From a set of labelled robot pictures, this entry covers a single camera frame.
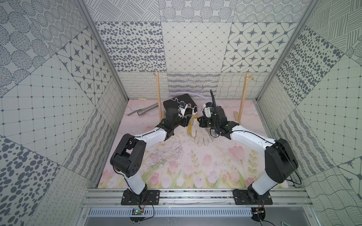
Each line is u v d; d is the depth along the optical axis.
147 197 0.73
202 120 0.77
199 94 0.82
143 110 1.10
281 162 0.45
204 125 0.78
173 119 0.71
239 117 0.99
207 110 0.79
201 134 0.92
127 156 0.48
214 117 0.67
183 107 0.79
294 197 0.76
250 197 0.66
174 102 0.92
